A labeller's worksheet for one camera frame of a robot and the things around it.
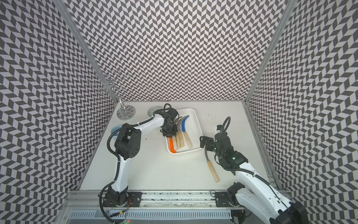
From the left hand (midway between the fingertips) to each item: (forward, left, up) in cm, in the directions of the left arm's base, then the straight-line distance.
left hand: (175, 136), depth 96 cm
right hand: (-10, -20, +12) cm, 25 cm away
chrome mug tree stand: (+22, +41, +1) cm, 47 cm away
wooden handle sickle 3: (-24, -24, -2) cm, 34 cm away
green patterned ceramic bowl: (+23, +20, +3) cm, 30 cm away
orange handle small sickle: (-8, +2, 0) cm, 9 cm away
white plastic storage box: (+7, -13, -3) cm, 15 cm away
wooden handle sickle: (-3, -5, 0) cm, 6 cm away
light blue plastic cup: (+2, +40, +7) cm, 41 cm away
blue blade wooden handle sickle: (+2, -8, -1) cm, 8 cm away
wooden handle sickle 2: (-3, -2, 0) cm, 4 cm away
